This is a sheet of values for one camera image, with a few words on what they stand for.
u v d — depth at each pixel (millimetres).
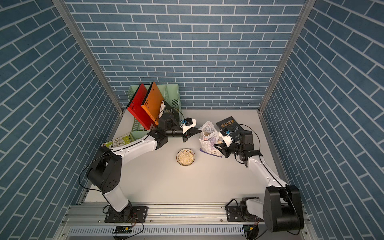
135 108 845
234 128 1077
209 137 729
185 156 899
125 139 990
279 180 460
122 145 535
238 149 717
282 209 410
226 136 722
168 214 743
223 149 737
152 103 902
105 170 464
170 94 1046
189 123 665
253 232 693
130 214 685
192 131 737
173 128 713
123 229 721
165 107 938
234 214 736
